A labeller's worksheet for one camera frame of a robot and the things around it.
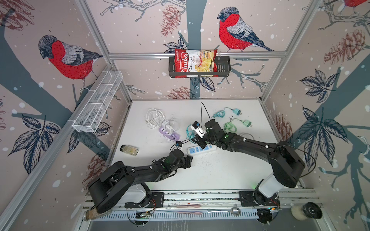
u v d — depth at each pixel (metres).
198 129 0.73
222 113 1.10
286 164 0.45
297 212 0.67
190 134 0.90
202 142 0.75
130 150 0.88
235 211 0.69
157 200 0.73
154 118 1.08
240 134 0.98
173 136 0.95
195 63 0.88
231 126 1.04
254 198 0.66
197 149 0.89
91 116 0.71
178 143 0.78
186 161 0.77
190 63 0.88
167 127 0.94
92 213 0.66
